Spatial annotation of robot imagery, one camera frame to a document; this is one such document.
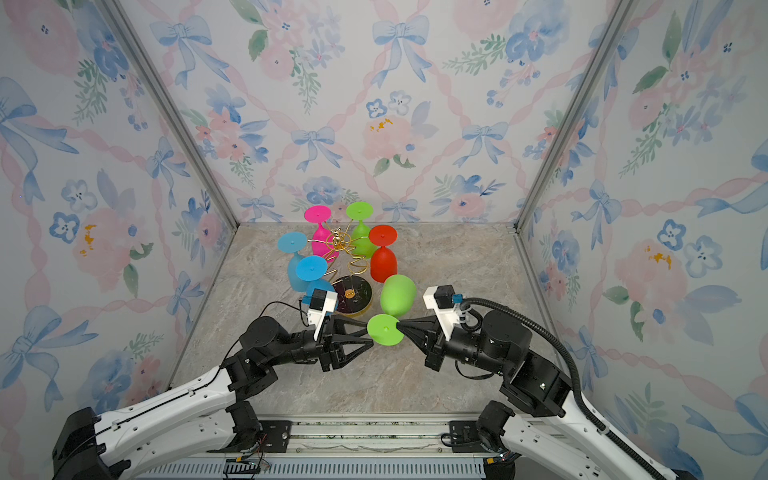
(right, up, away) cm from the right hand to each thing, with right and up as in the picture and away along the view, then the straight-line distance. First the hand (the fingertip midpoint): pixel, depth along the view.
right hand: (398, 323), depth 58 cm
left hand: (-5, -3, 0) cm, 6 cm away
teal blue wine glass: (-26, +17, +18) cm, 35 cm away
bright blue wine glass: (-20, +10, +13) cm, 25 cm away
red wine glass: (-3, +12, +25) cm, 27 cm away
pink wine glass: (-20, +25, +24) cm, 40 cm away
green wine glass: (-9, +26, +25) cm, 37 cm away
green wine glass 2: (0, +4, +8) cm, 9 cm away
